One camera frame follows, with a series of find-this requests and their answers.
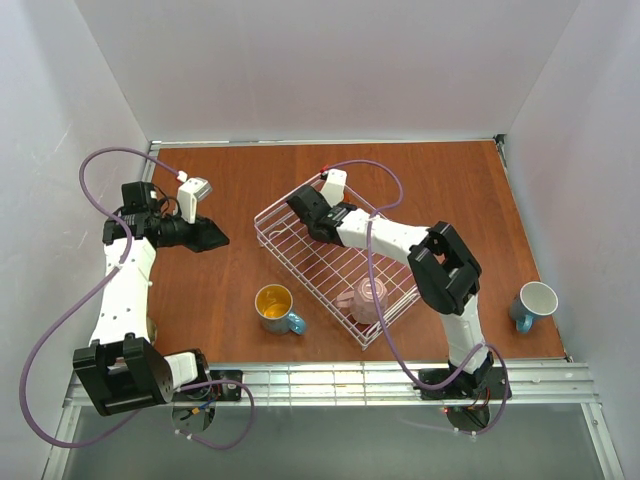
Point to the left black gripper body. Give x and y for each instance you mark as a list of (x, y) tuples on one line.
[(191, 232)]

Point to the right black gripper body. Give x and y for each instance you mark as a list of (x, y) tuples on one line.
[(316, 214)]

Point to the pink faceted mug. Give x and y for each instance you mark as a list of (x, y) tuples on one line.
[(359, 301)]

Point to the blue butterfly mug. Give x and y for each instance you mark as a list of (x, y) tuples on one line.
[(274, 304)]

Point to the blue mug white interior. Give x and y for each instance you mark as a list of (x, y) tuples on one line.
[(535, 300)]

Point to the cream round ceramic mug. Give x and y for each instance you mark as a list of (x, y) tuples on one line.
[(151, 329)]

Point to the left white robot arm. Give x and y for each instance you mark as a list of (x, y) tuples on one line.
[(120, 368)]

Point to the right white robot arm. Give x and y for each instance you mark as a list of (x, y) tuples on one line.
[(444, 270)]

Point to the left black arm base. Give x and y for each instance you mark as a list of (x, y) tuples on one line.
[(194, 410)]

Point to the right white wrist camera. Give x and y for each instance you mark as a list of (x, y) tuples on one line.
[(334, 185)]

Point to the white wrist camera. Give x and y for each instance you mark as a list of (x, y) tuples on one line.
[(334, 185), (191, 191)]

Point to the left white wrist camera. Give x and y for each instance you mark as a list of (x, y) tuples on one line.
[(191, 191)]

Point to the white wire dish rack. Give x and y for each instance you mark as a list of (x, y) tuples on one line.
[(329, 270)]

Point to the aluminium front rail frame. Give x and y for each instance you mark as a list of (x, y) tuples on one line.
[(324, 409)]

